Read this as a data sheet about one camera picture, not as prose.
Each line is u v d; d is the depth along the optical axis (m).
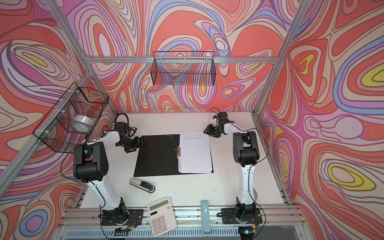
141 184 0.80
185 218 0.75
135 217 0.73
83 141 0.73
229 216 0.73
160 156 0.98
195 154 0.96
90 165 0.51
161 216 0.72
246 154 0.59
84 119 0.74
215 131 0.93
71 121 0.69
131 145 0.86
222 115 0.88
